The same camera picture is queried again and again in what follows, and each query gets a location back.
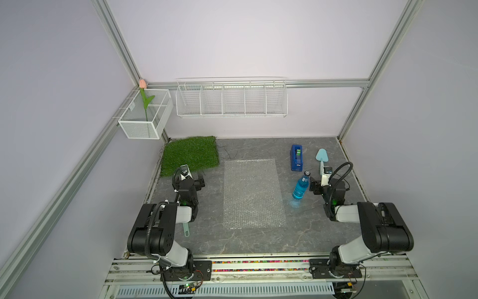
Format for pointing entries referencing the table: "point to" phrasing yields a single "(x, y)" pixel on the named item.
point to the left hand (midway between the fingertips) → (189, 174)
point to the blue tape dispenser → (297, 155)
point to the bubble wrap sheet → (253, 195)
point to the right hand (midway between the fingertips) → (319, 175)
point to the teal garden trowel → (322, 157)
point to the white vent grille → (162, 292)
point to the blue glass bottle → (301, 185)
